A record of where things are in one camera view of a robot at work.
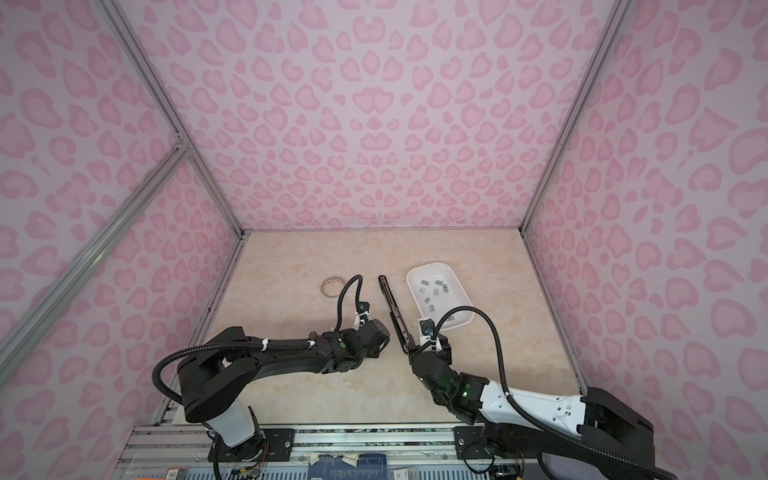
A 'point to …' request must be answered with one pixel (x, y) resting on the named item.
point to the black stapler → (405, 339)
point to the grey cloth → (562, 468)
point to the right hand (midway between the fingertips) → (419, 335)
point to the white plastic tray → (444, 301)
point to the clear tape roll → (331, 287)
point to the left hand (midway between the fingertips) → (376, 334)
